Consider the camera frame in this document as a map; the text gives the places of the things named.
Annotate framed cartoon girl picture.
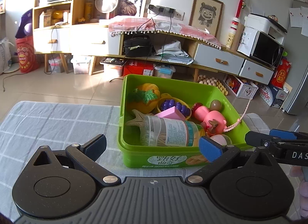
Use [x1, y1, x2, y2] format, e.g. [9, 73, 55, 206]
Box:
[189, 0, 224, 37]

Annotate purple toy grapes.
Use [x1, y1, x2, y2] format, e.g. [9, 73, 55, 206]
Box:
[160, 99, 191, 117]

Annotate damon printed carton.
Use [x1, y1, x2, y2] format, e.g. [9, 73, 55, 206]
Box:
[258, 84, 288, 109]

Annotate green plastic cookie bin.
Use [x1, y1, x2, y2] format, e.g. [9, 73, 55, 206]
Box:
[118, 74, 249, 168]

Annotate white illustrated carton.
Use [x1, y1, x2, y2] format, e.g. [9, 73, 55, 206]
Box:
[223, 74, 258, 99]

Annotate black bag on shelf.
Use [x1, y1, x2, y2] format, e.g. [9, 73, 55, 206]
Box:
[123, 35, 153, 58]

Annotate silver refrigerator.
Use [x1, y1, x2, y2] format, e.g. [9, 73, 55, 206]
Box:
[282, 0, 308, 115]

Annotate pink card box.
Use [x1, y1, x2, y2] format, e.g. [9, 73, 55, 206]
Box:
[156, 106, 185, 121]

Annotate yellow plastic toy bowl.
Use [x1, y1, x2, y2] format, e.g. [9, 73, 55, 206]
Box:
[156, 93, 192, 120]

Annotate white printer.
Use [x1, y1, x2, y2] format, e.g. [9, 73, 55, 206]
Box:
[244, 13, 287, 45]

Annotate toy corn cob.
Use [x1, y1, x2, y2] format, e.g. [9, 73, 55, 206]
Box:
[196, 124, 206, 139]

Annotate black microwave oven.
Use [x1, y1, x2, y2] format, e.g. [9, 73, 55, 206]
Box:
[237, 26, 284, 68]

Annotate amber rubber hand toy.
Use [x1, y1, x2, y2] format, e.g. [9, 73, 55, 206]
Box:
[209, 100, 222, 111]

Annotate wooden shelf unit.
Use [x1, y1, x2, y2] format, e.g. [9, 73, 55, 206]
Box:
[32, 0, 121, 71]

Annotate clear cotton swab jar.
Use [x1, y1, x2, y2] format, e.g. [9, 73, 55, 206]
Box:
[140, 116, 199, 147]

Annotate egg tray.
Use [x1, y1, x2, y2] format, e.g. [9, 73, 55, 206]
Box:
[197, 75, 229, 96]

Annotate red gift box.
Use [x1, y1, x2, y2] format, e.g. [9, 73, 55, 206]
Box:
[270, 58, 291, 88]

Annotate red printed bag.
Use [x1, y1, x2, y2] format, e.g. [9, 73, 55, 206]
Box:
[16, 36, 40, 74]

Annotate small brown monkey figurine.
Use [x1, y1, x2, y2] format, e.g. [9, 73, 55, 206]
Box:
[201, 119, 219, 137]

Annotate grey checked tablecloth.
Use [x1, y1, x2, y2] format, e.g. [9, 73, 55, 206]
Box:
[0, 101, 299, 222]

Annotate pink lace cloth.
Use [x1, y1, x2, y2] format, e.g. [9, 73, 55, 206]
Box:
[108, 16, 221, 50]

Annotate dried beige starfish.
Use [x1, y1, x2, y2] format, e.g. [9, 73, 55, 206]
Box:
[125, 109, 153, 128]

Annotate white drawer cabinet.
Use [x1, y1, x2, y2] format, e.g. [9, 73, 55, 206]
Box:
[194, 44, 274, 84]

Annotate pink rubber gourd toy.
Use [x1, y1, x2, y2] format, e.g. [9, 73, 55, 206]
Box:
[192, 102, 227, 134]

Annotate white desk fan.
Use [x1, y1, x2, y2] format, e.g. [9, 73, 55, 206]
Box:
[95, 0, 119, 19]

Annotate orange plastic toy plate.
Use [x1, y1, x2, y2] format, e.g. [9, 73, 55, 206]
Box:
[126, 83, 161, 114]

